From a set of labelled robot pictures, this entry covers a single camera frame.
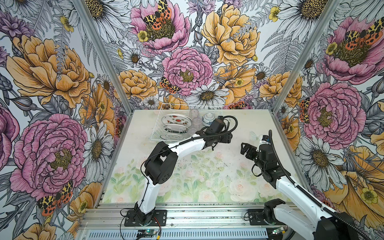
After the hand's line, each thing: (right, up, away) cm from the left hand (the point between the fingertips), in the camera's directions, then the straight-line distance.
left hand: (226, 138), depth 91 cm
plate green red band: (-32, +6, +12) cm, 34 cm away
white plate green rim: (-33, 0, +6) cm, 33 cm away
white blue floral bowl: (-10, +13, +17) cm, 24 cm away
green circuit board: (-39, -42, -20) cm, 61 cm away
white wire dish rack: (-45, +21, +35) cm, 61 cm away
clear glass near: (-17, +9, +10) cm, 22 cm away
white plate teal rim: (-31, +12, +10) cm, 35 cm away
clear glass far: (-19, +16, +15) cm, 29 cm away
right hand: (+11, -6, -5) cm, 14 cm away
